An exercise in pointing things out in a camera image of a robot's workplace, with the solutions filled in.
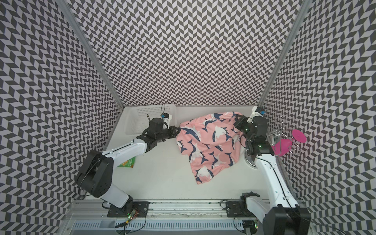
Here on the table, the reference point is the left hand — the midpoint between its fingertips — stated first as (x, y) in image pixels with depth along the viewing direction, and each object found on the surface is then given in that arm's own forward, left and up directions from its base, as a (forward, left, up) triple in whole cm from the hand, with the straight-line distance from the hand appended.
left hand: (180, 130), depth 87 cm
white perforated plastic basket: (+21, +35, -11) cm, 42 cm away
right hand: (-1, -31, +13) cm, 33 cm away
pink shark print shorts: (-6, -19, -5) cm, 20 cm away
